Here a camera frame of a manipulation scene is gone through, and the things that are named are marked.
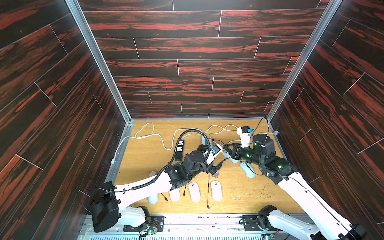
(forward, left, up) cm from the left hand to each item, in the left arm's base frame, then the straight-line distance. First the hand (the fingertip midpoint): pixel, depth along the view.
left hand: (216, 153), depth 71 cm
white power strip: (+22, +4, -20) cm, 31 cm away
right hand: (+3, -5, +3) cm, 7 cm away
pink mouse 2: (-11, +10, -24) cm, 28 cm away
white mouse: (-16, +33, -24) cm, 44 cm away
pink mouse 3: (-10, -2, -23) cm, 26 cm away
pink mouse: (-13, +21, -24) cm, 35 cm away
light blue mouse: (-10, -11, +5) cm, 16 cm away
